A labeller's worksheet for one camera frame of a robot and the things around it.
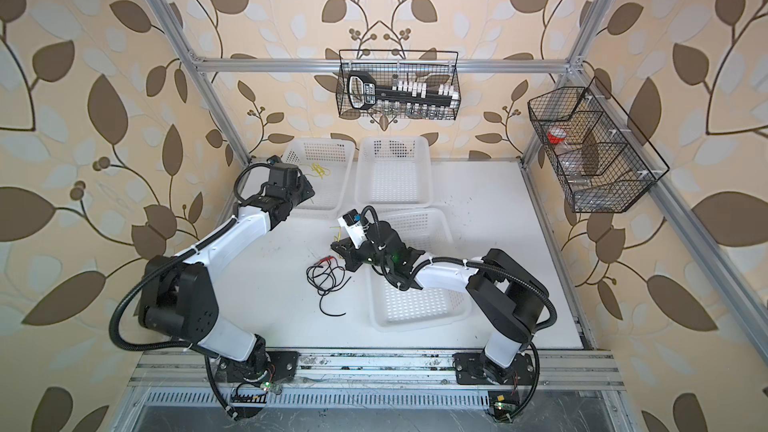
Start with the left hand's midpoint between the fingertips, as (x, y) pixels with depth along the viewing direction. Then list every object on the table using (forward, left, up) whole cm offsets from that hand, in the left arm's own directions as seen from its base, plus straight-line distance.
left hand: (307, 180), depth 89 cm
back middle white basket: (+21, -25, -18) cm, 38 cm away
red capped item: (+7, -70, +14) cm, 72 cm away
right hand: (-20, -10, -4) cm, 23 cm away
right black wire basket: (-4, -78, +15) cm, 80 cm away
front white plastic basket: (-30, -37, -20) cm, 51 cm away
